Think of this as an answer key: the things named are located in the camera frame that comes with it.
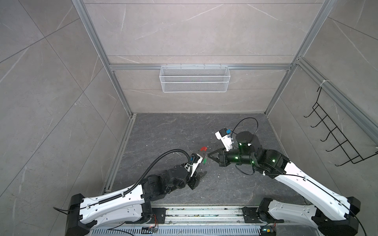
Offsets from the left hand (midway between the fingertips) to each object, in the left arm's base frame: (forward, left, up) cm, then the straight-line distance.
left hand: (203, 167), depth 67 cm
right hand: (+3, -2, +7) cm, 7 cm away
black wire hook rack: (-2, -62, +10) cm, 63 cm away
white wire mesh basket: (+62, +1, +7) cm, 62 cm away
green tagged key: (+1, -1, +4) cm, 4 cm away
